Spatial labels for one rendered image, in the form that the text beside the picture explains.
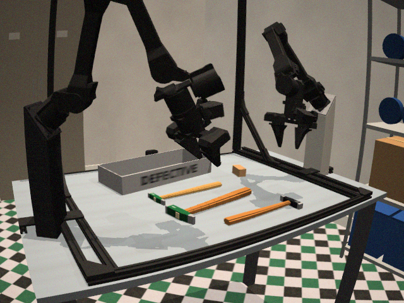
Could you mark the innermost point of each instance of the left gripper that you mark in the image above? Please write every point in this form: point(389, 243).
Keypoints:
point(278, 122)

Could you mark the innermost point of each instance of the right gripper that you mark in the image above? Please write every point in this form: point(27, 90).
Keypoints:
point(192, 126)

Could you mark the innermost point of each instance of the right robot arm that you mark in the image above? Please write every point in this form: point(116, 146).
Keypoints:
point(82, 89)

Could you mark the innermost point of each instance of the orange rectangular block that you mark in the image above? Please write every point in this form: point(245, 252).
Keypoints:
point(239, 170)

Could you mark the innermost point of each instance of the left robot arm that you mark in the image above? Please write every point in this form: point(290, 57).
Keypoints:
point(287, 63)

